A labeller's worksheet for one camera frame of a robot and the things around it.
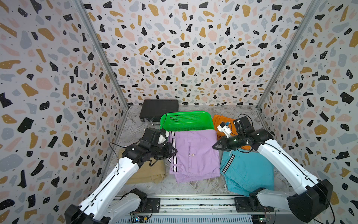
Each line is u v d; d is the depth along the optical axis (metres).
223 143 0.64
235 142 0.63
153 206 0.73
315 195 0.38
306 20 0.75
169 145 0.64
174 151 0.72
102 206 0.39
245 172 0.84
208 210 0.73
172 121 1.09
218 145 0.72
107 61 0.92
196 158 0.74
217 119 1.10
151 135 0.56
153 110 1.21
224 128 0.70
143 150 0.52
